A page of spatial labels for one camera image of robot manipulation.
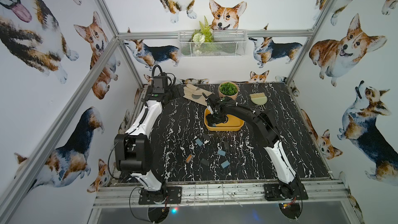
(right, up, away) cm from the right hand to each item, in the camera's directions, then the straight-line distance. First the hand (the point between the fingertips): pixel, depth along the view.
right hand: (210, 122), depth 97 cm
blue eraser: (-7, -11, -5) cm, 14 cm away
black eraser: (-3, -8, -2) cm, 9 cm away
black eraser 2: (+10, -12, -7) cm, 17 cm away
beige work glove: (-13, +19, +17) cm, 28 cm away
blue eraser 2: (+6, -15, -10) cm, 19 cm away
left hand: (-18, +22, -8) cm, 29 cm away
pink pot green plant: (+12, +21, +7) cm, 25 cm away
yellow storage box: (+12, +2, -13) cm, 18 cm away
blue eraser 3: (+8, -21, -13) cm, 26 cm away
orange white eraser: (-12, -18, -12) cm, 25 cm away
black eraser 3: (-3, -19, -13) cm, 23 cm away
